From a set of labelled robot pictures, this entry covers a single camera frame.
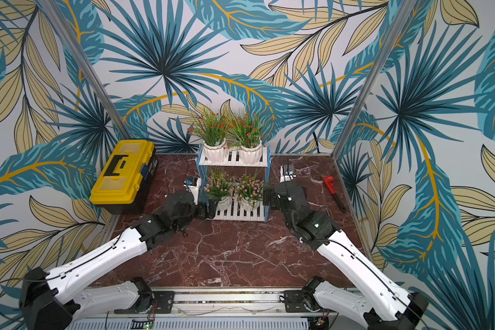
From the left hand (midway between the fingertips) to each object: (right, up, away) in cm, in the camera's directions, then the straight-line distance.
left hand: (206, 201), depth 76 cm
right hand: (+27, +6, -6) cm, 28 cm away
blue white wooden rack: (+10, +13, +3) cm, 17 cm away
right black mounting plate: (+32, -35, -3) cm, 48 cm away
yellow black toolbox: (-36, +6, +9) cm, 38 cm away
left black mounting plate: (-15, -36, -2) cm, 39 cm away
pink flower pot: (+4, +5, +9) cm, 11 cm away
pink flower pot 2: (+16, +3, +10) cm, 19 cm away
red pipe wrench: (+58, +7, +31) cm, 66 cm away
